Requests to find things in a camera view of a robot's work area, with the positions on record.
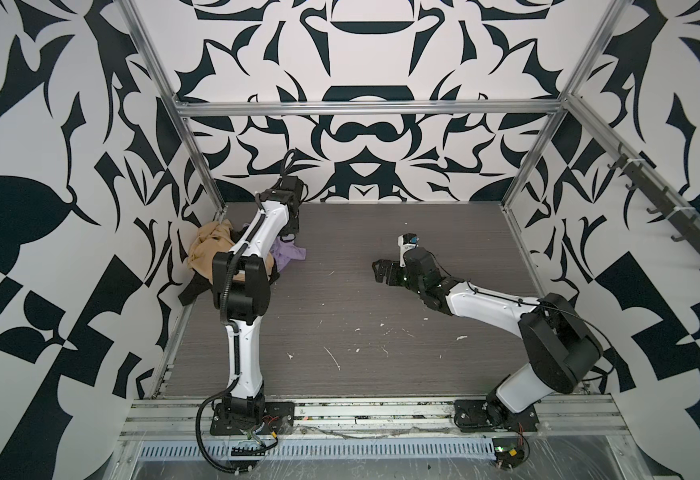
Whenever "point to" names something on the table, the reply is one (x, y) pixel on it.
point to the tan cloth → (215, 237)
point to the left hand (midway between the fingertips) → (279, 223)
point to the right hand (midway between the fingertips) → (386, 263)
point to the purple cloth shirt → (284, 251)
